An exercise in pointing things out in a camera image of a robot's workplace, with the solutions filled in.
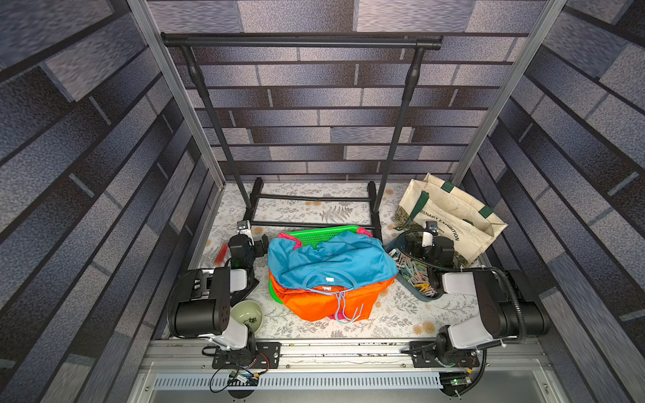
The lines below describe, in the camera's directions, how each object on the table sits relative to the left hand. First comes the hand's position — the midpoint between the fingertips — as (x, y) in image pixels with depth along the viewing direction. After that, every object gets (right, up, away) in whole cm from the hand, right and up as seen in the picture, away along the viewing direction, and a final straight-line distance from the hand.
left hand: (254, 234), depth 94 cm
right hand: (+64, 0, 0) cm, 64 cm away
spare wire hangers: (+32, -20, -25) cm, 45 cm away
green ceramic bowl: (+3, -24, -15) cm, 28 cm away
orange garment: (+26, -19, -19) cm, 37 cm away
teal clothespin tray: (+59, -14, -6) cm, 61 cm away
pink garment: (+17, -4, -2) cm, 18 cm away
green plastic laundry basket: (+23, -1, -2) cm, 23 cm away
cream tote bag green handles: (+73, +6, -17) cm, 75 cm away
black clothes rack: (-6, +21, +23) cm, 31 cm away
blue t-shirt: (+30, -8, -9) cm, 32 cm away
